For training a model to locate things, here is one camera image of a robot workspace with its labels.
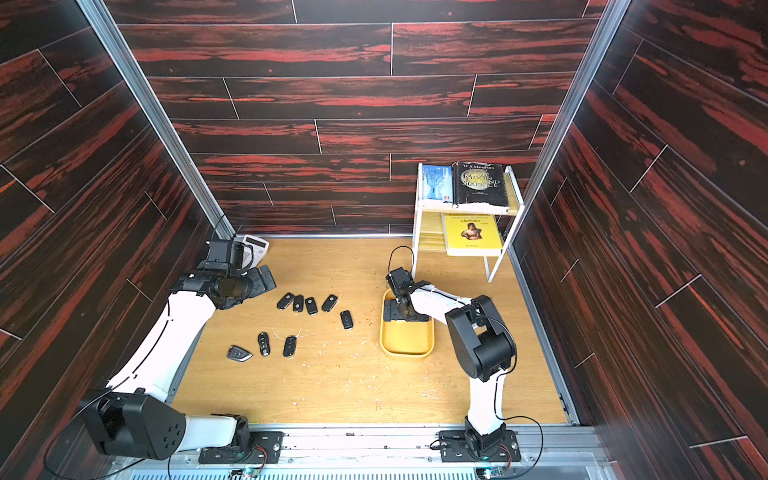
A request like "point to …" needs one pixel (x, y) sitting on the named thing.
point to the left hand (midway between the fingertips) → (263, 283)
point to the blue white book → (437, 183)
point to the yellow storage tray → (405, 338)
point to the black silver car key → (238, 354)
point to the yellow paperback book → (472, 234)
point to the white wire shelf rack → (443, 229)
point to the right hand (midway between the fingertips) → (408, 311)
